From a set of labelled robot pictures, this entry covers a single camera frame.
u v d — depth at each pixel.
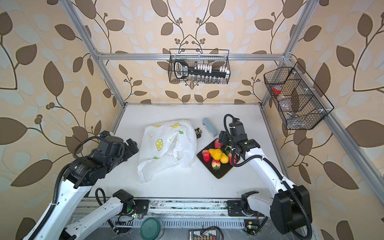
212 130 1.02
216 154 0.85
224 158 0.86
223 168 0.86
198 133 0.99
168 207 0.76
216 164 0.84
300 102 0.74
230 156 0.87
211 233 0.67
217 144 0.92
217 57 0.91
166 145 0.78
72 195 0.40
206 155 0.89
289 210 0.39
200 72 0.84
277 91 0.89
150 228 0.61
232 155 0.57
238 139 0.62
